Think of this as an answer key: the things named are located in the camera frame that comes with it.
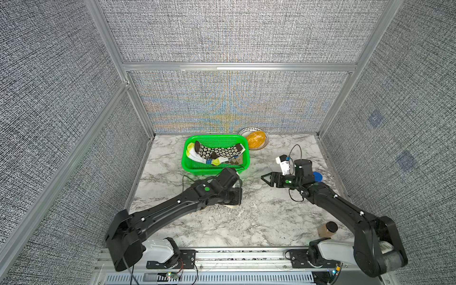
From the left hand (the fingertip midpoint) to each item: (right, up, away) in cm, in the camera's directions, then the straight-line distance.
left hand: (246, 198), depth 74 cm
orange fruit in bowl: (+10, +27, +34) cm, 45 cm away
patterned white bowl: (+5, +33, +44) cm, 55 cm away
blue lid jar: (+39, +7, +18) cm, 43 cm away
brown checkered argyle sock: (-2, +14, +29) cm, 33 cm away
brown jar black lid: (+33, -13, -1) cm, 36 cm away
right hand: (+10, +9, +9) cm, 17 cm away
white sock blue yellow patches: (-27, +18, +24) cm, 40 cm away
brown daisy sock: (-19, +19, +27) cm, 38 cm away
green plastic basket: (-29, +10, +28) cm, 42 cm away
